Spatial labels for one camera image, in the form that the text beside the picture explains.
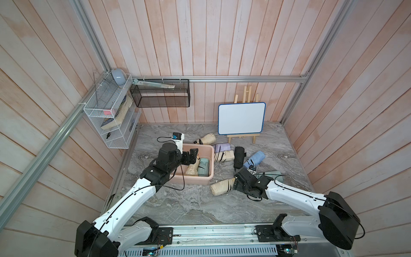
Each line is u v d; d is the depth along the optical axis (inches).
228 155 38.7
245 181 26.0
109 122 31.3
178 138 25.5
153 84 35.9
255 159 38.1
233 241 28.8
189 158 26.2
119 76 32.4
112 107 30.5
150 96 41.3
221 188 33.7
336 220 16.2
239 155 39.4
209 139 41.4
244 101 37.3
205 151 36.7
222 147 40.0
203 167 36.5
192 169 35.2
